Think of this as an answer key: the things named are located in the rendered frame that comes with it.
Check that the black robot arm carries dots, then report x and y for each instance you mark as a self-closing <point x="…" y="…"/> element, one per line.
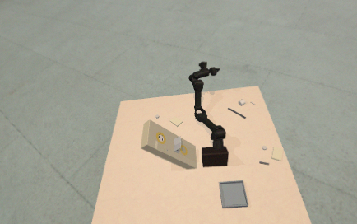
<point x="218" y="132"/>

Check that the beige service panel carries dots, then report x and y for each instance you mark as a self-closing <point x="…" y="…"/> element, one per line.
<point x="150" y="142"/>

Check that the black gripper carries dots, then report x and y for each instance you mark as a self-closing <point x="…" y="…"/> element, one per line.
<point x="213" y="71"/>

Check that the white cylinder with two slots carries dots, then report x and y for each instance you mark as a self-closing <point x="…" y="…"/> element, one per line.
<point x="161" y="138"/>

